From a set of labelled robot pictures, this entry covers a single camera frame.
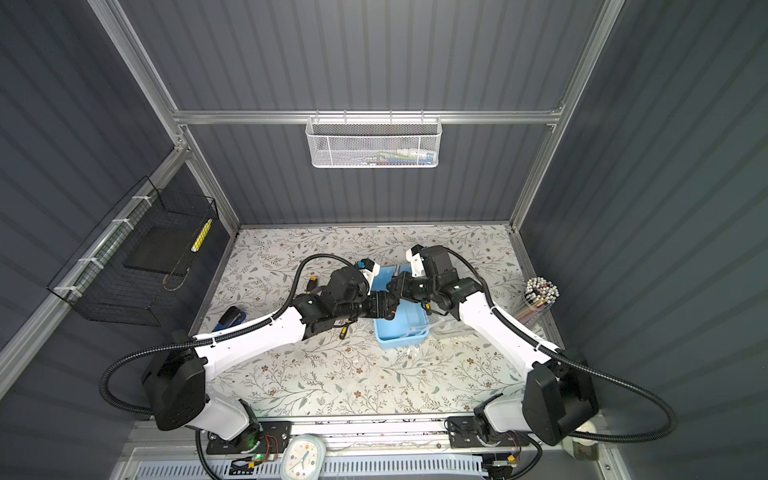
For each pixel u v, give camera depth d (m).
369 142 1.23
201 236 0.80
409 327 0.85
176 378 0.42
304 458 0.69
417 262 0.75
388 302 0.76
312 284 1.02
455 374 0.84
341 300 0.62
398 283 0.77
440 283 0.63
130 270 0.72
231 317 0.91
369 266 0.73
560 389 0.41
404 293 0.70
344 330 0.91
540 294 0.79
